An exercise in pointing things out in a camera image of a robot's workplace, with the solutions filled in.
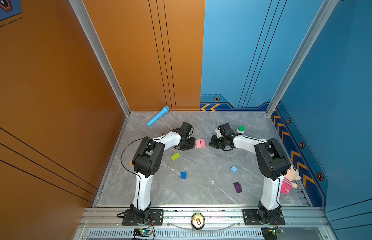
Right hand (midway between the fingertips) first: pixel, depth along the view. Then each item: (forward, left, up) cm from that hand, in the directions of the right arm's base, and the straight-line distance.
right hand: (207, 143), depth 99 cm
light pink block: (-1, +6, +1) cm, 7 cm away
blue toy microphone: (+32, +33, +1) cm, 46 cm away
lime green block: (-9, +21, -1) cm, 23 cm away
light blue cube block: (-18, -14, 0) cm, 23 cm away
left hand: (0, +9, -1) cm, 9 cm away
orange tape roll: (-29, +33, +32) cm, 55 cm away
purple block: (-28, -15, -3) cm, 32 cm away
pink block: (+1, +3, 0) cm, 3 cm away
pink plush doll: (-23, -45, +3) cm, 50 cm away
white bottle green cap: (+6, -22, +7) cm, 24 cm away
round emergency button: (-45, +8, +8) cm, 46 cm away
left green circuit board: (-48, +35, -4) cm, 59 cm away
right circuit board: (-47, -28, -3) cm, 55 cm away
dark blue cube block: (-20, +15, -2) cm, 26 cm away
